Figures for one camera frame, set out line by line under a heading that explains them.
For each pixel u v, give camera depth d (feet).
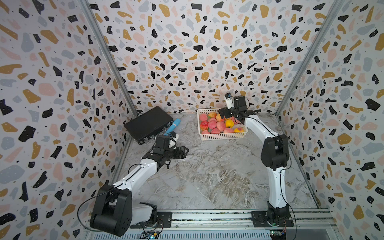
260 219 2.41
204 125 3.50
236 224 2.40
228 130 3.45
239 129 3.41
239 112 2.59
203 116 3.71
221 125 3.51
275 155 1.92
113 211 1.32
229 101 2.93
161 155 2.16
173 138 2.61
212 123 3.41
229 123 3.59
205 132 3.40
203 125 3.50
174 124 3.63
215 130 3.45
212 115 3.74
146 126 3.57
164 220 2.41
